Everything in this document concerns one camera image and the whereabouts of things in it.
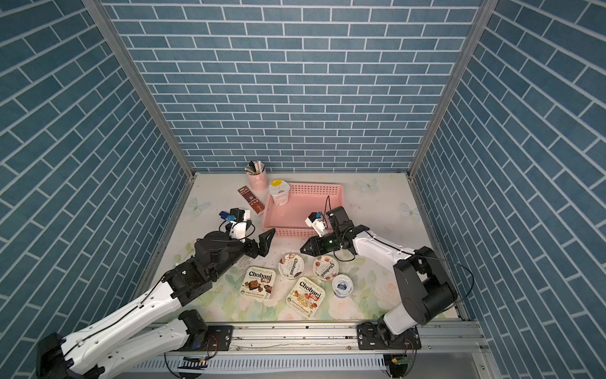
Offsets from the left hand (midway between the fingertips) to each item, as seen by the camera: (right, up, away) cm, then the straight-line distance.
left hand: (269, 228), depth 72 cm
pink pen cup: (-13, +16, +39) cm, 44 cm away
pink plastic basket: (+9, +8, +36) cm, 38 cm away
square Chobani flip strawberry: (+11, -25, +7) cm, 28 cm away
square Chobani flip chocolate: (-6, -20, +9) cm, 23 cm away
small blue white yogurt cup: (+23, -20, +7) cm, 32 cm away
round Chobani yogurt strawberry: (+18, -16, +13) cm, 27 cm away
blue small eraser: (-26, +1, +31) cm, 40 cm away
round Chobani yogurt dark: (+5, -15, +13) cm, 21 cm away
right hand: (+11, -10, +12) cm, 19 cm away
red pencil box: (-15, +7, +36) cm, 40 cm away
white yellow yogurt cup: (-2, +12, +30) cm, 32 cm away
